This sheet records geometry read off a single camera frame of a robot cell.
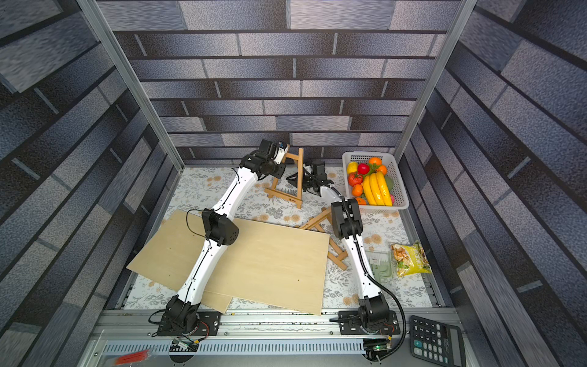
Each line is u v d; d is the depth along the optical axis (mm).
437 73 834
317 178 946
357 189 1034
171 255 918
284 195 991
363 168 1067
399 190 1000
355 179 1067
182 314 640
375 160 1112
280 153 906
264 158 794
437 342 688
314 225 958
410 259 834
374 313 644
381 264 853
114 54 777
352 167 1105
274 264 868
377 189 986
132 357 689
